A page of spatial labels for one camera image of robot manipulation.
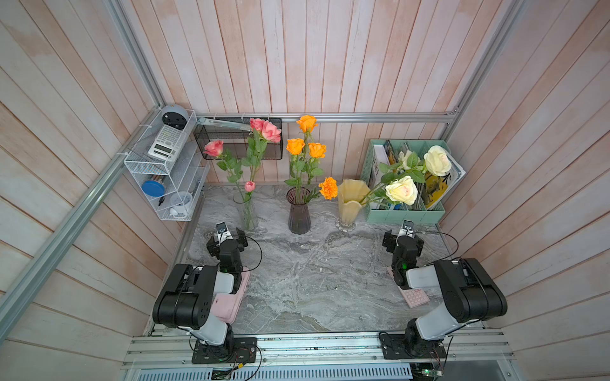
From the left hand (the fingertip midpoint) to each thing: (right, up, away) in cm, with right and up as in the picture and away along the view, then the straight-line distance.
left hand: (227, 233), depth 93 cm
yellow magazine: (+89, +19, +8) cm, 91 cm away
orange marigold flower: (+39, +17, -18) cm, 46 cm away
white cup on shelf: (-15, +12, -7) cm, 20 cm away
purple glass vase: (+29, +5, +3) cm, 29 cm away
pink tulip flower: (+12, +17, -14) cm, 25 cm away
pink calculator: (+70, -22, -9) cm, 74 cm away
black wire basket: (-1, +41, +12) cm, 43 cm away
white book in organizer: (+62, +31, +2) cm, 69 cm away
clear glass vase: (+9, +7, +5) cm, 12 cm away
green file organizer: (+66, +10, +12) cm, 67 cm away
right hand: (+71, +1, +1) cm, 71 cm away
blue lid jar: (-18, +17, -16) cm, 30 cm away
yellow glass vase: (+50, +16, +1) cm, 52 cm away
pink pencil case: (+3, -24, -13) cm, 27 cm away
